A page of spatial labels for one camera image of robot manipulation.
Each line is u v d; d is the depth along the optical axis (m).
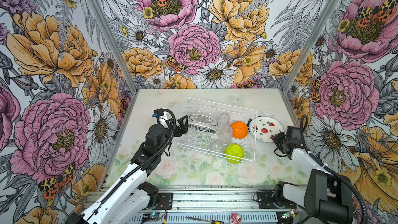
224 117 0.93
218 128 0.88
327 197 0.42
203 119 0.95
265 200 0.74
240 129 0.93
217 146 0.81
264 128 0.98
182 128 0.67
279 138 0.82
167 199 0.75
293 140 0.69
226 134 0.86
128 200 0.57
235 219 0.66
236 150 0.83
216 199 0.76
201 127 0.98
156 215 0.71
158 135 0.54
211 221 0.69
